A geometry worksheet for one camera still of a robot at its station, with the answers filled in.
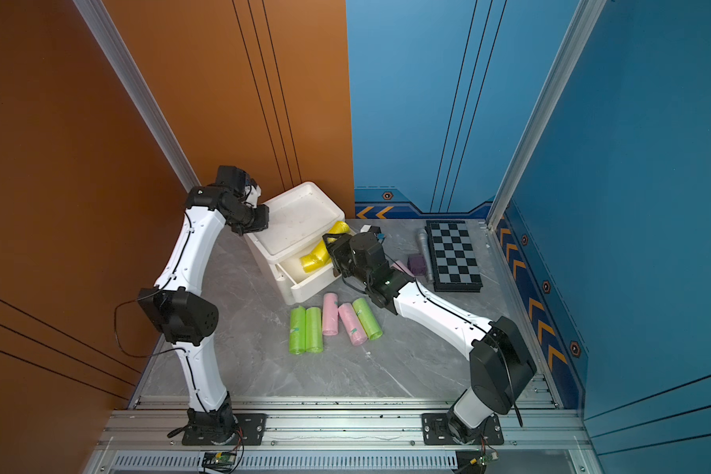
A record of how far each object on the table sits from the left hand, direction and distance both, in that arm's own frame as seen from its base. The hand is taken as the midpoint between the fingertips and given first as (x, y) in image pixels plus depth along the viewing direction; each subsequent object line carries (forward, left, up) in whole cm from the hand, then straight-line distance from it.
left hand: (269, 220), depth 87 cm
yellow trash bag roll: (-18, -17, +4) cm, 25 cm away
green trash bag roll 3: (-21, -30, -22) cm, 43 cm away
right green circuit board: (-55, -58, -24) cm, 83 cm away
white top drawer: (-21, -11, -3) cm, 24 cm away
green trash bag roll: (-25, -9, -21) cm, 34 cm away
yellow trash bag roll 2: (-9, -22, +7) cm, 24 cm away
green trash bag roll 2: (-25, -13, -21) cm, 35 cm away
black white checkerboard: (0, -59, -21) cm, 63 cm away
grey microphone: (+13, -50, -22) cm, 57 cm away
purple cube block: (-1, -47, -20) cm, 51 cm away
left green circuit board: (-57, +7, -27) cm, 63 cm away
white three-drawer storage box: (+1, -8, -1) cm, 8 cm away
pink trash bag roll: (-20, -18, -21) cm, 34 cm away
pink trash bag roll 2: (-22, -25, -22) cm, 40 cm away
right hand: (-12, -18, +5) cm, 22 cm away
